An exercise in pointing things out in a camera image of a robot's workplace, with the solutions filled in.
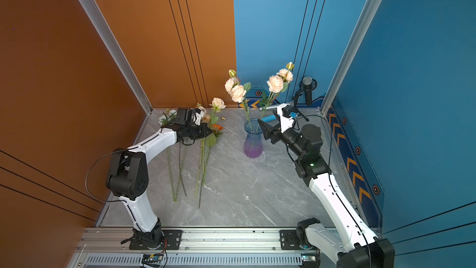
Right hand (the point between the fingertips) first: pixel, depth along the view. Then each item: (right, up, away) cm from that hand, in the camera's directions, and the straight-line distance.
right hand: (267, 115), depth 68 cm
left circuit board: (-45, -56, +3) cm, 72 cm away
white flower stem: (-55, 0, +39) cm, 68 cm away
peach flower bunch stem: (-31, -24, +26) cm, 47 cm away
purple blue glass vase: (-4, -13, +26) cm, 29 cm away
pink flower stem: (-23, +9, +32) cm, 40 cm away
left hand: (-25, -5, +26) cm, 37 cm away
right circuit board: (+16, -54, +2) cm, 56 cm away
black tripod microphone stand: (+22, +14, +36) cm, 45 cm away
